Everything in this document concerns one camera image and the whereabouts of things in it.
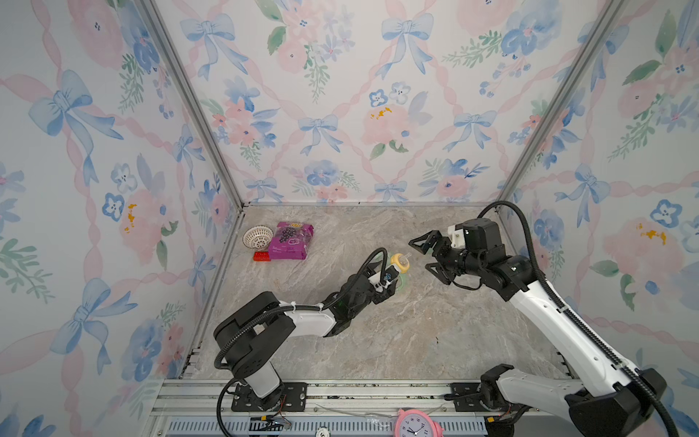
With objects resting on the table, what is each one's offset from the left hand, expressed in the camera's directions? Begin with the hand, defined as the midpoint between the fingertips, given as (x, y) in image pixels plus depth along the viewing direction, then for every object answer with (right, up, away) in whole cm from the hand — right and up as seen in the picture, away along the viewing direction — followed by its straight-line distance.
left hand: (389, 268), depth 83 cm
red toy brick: (-45, +2, +18) cm, 49 cm away
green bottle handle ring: (+3, -2, -6) cm, 7 cm away
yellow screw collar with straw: (+3, +3, -7) cm, 8 cm away
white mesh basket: (-49, +9, +23) cm, 55 cm away
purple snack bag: (-34, +8, +17) cm, 39 cm away
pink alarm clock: (+5, -37, -15) cm, 40 cm away
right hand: (+6, +6, -11) cm, 14 cm away
